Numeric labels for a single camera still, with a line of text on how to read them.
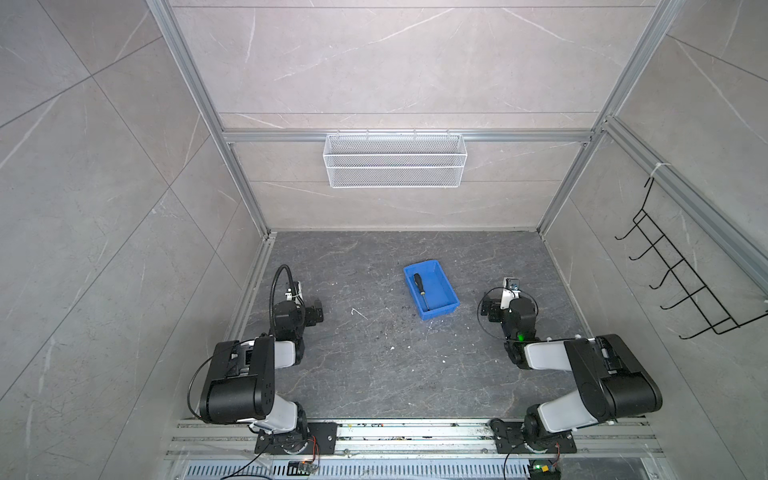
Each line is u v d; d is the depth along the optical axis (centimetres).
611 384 45
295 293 80
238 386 44
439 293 102
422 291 101
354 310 98
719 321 58
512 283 80
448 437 76
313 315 87
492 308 84
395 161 100
